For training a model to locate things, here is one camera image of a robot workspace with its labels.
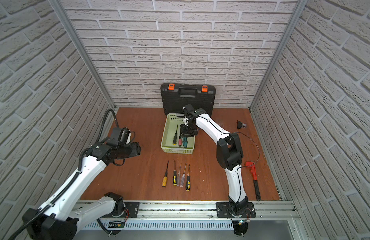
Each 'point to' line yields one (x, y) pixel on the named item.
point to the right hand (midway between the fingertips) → (184, 134)
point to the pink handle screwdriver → (180, 141)
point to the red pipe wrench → (253, 172)
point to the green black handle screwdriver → (185, 142)
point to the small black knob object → (240, 125)
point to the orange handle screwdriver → (165, 178)
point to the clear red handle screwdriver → (183, 177)
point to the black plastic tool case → (175, 96)
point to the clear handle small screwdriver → (178, 177)
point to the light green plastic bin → (172, 141)
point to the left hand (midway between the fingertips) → (137, 147)
